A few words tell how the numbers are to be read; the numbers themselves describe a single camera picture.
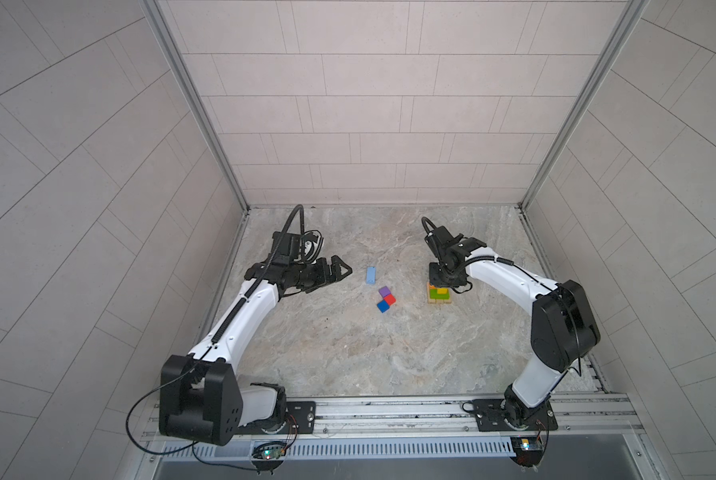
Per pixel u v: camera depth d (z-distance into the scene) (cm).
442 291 87
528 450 68
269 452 65
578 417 72
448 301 91
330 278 69
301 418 71
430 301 91
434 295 91
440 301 91
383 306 91
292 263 67
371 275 96
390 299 92
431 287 80
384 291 94
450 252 65
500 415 71
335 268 71
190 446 42
